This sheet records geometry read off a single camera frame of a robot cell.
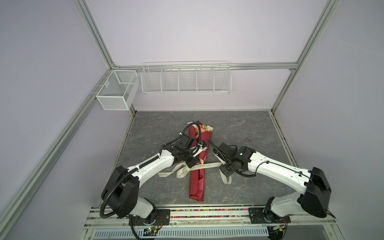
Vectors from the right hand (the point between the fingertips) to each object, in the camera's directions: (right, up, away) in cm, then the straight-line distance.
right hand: (226, 167), depth 80 cm
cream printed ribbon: (-31, -5, +10) cm, 33 cm away
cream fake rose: (-8, +21, +24) cm, 32 cm away
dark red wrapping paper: (-16, -6, +2) cm, 17 cm away
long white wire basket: (-23, +54, +17) cm, 61 cm away
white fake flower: (-22, +25, +35) cm, 49 cm away
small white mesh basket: (-69, +45, +19) cm, 85 cm away
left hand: (-16, +3, +4) cm, 17 cm away
